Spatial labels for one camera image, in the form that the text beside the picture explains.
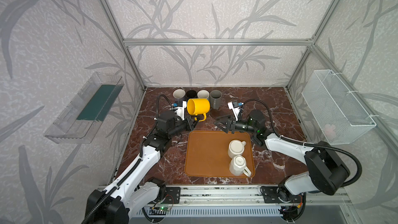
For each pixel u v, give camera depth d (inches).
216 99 39.3
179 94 42.5
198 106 28.4
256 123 25.2
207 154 34.8
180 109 27.3
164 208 27.8
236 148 32.4
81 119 25.2
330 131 28.6
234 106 27.4
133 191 17.6
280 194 25.8
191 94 41.3
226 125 26.8
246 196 30.0
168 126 22.7
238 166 28.4
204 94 41.3
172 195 28.7
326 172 16.9
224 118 29.9
